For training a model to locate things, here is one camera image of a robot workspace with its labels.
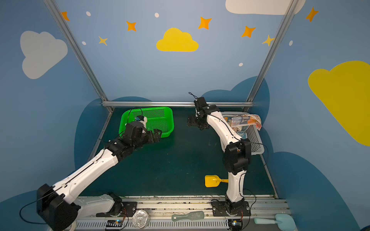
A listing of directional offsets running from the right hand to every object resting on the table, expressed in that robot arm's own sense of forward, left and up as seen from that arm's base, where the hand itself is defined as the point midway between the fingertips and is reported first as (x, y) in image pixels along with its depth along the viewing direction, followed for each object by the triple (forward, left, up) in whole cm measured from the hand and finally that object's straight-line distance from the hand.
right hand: (196, 123), depth 90 cm
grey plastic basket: (-1, -40, -10) cm, 41 cm away
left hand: (-12, +23, +6) cm, 26 cm away
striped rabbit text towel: (+10, -36, -5) cm, 37 cm away
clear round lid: (-51, +25, -11) cm, 58 cm away
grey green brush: (-48, -2, -16) cm, 50 cm away
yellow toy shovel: (-30, -12, -17) cm, 36 cm away
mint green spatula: (-48, -47, -18) cm, 69 cm away
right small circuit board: (-50, -22, -21) cm, 59 cm away
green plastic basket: (+17, +29, -16) cm, 38 cm away
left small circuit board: (-54, +41, -20) cm, 70 cm away
